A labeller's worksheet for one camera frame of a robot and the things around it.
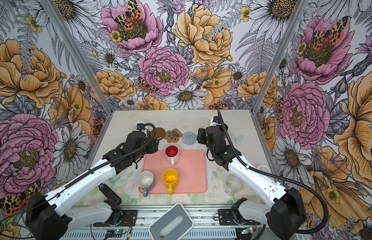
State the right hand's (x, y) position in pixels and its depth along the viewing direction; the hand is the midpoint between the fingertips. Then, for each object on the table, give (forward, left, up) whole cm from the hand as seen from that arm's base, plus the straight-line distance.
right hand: (202, 134), depth 80 cm
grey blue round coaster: (+14, +7, -22) cm, 27 cm away
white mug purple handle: (-15, +32, -20) cm, 41 cm away
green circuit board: (-39, +43, -22) cm, 62 cm away
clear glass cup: (-19, -16, -23) cm, 34 cm away
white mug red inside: (0, +18, -19) cm, 26 cm away
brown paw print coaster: (+15, +18, -21) cm, 32 cm away
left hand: (-3, +27, -4) cm, 27 cm away
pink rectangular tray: (-8, +6, -23) cm, 25 cm away
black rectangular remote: (-22, +51, -21) cm, 59 cm away
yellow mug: (-14, +19, -21) cm, 31 cm away
